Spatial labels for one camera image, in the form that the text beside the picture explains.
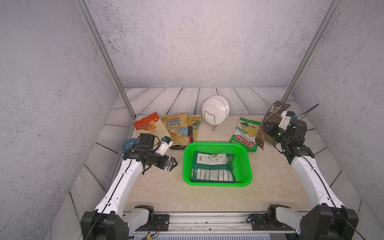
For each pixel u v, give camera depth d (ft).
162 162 2.25
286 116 2.27
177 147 3.35
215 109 3.41
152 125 3.74
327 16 2.40
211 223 2.44
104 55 2.81
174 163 2.33
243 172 2.85
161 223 2.39
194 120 3.76
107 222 1.25
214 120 3.51
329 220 1.25
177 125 3.65
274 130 2.24
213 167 2.94
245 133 3.60
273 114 2.52
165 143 2.33
